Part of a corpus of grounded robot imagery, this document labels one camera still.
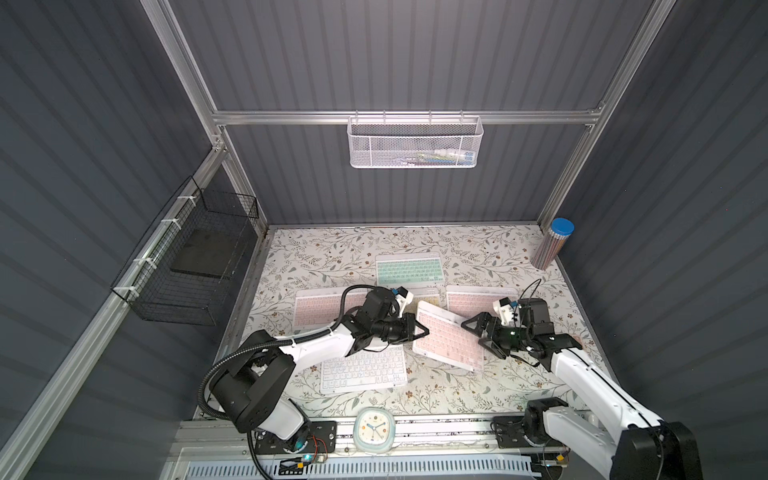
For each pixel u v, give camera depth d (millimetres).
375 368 844
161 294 675
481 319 757
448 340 824
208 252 742
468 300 993
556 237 942
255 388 439
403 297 788
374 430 722
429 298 991
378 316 682
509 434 737
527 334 653
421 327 799
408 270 1075
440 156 920
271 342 480
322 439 722
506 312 789
